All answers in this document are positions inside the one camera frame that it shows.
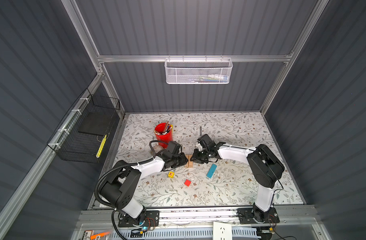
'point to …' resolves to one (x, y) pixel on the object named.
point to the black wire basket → (80, 137)
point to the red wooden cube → (187, 182)
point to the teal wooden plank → (211, 170)
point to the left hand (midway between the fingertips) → (187, 160)
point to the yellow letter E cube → (171, 174)
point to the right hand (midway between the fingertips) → (191, 160)
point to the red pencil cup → (164, 133)
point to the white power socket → (222, 231)
